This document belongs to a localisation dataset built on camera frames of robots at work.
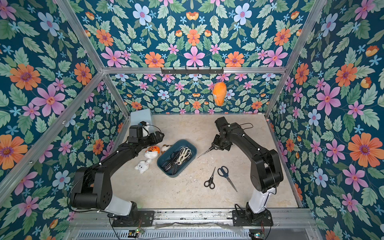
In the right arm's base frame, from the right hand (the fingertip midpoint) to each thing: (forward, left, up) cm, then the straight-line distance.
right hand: (217, 145), depth 89 cm
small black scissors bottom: (-18, +4, -11) cm, 22 cm away
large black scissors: (-9, +31, -8) cm, 33 cm away
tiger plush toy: (-3, +41, -4) cm, 41 cm away
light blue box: (+18, +53, +6) cm, 57 cm away
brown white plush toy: (+2, +34, -7) cm, 35 cm away
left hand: (+5, +36, +4) cm, 36 cm away
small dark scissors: (-1, +3, 0) cm, 4 cm away
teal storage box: (-11, +25, -10) cm, 29 cm away
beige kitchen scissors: (-2, +20, -7) cm, 22 cm away
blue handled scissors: (-12, -4, -10) cm, 16 cm away
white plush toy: (-11, +45, -6) cm, 47 cm away
